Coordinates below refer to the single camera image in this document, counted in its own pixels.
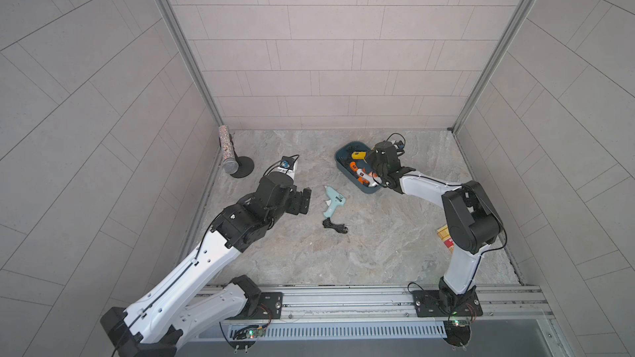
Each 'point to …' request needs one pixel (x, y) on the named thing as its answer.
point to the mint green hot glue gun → (336, 199)
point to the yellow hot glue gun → (359, 155)
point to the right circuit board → (458, 333)
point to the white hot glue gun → (369, 178)
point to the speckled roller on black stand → (239, 167)
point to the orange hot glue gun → (353, 165)
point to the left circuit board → (245, 337)
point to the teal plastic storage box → (343, 156)
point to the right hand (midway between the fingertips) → (365, 150)
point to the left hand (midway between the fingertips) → (300, 185)
